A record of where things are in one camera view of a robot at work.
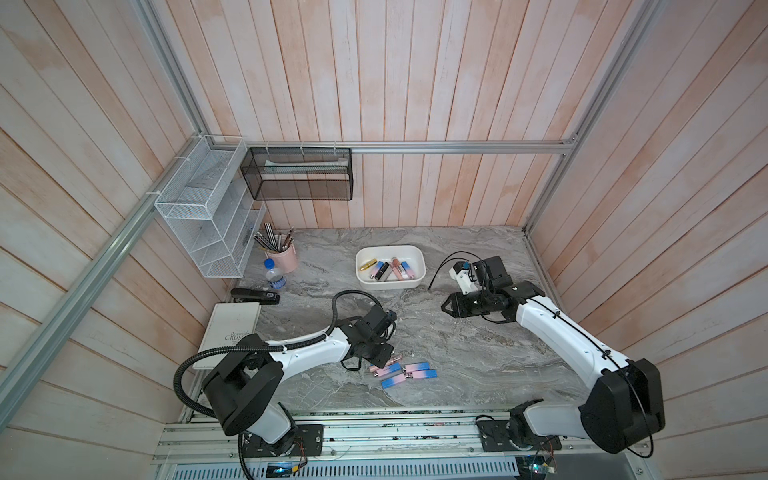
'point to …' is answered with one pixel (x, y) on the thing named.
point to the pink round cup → (287, 260)
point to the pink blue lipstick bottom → (393, 380)
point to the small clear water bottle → (275, 277)
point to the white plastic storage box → (414, 256)
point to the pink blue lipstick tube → (408, 269)
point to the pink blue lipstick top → (376, 269)
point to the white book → (228, 324)
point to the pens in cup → (273, 241)
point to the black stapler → (247, 295)
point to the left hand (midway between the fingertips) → (380, 356)
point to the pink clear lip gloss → (395, 264)
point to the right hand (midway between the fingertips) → (447, 304)
